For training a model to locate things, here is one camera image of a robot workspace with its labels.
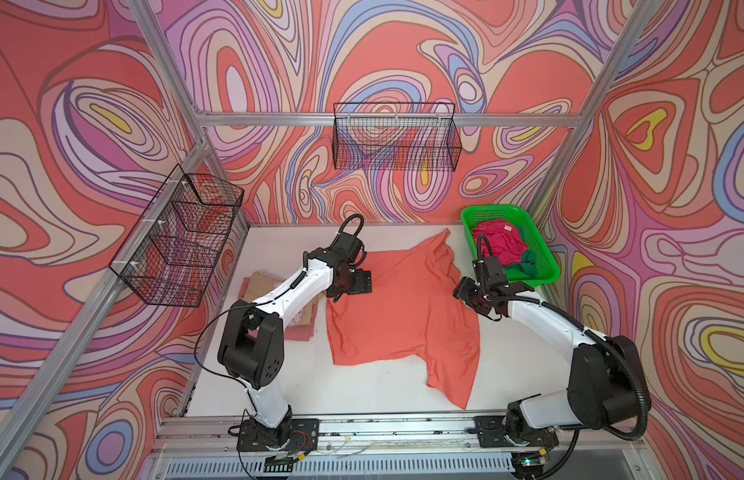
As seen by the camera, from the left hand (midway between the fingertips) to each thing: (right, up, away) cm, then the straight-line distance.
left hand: (363, 286), depth 89 cm
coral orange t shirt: (+17, -9, +6) cm, 20 cm away
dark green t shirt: (+56, +7, +11) cm, 58 cm away
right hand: (+31, -5, +1) cm, 31 cm away
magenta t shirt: (+49, +16, +18) cm, 55 cm away
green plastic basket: (+62, +5, +9) cm, 63 cm away
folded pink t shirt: (-21, -14, +1) cm, 26 cm away
